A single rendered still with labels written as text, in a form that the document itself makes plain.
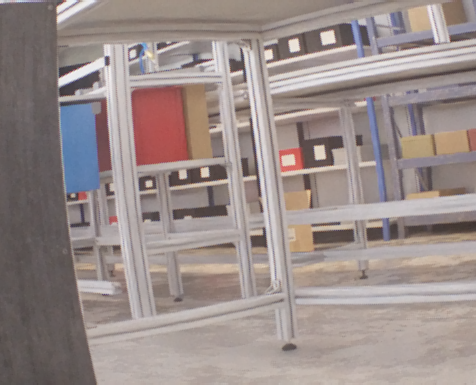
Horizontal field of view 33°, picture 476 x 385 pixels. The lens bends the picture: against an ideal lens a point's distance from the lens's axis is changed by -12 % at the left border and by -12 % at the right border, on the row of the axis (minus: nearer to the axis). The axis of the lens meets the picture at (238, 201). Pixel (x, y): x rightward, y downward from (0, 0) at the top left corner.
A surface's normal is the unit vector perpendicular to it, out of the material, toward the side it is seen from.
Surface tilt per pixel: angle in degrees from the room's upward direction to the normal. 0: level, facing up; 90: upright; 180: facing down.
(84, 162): 90
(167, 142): 90
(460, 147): 90
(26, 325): 90
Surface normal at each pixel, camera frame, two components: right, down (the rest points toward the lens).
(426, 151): -0.77, 0.11
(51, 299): 0.69, -0.07
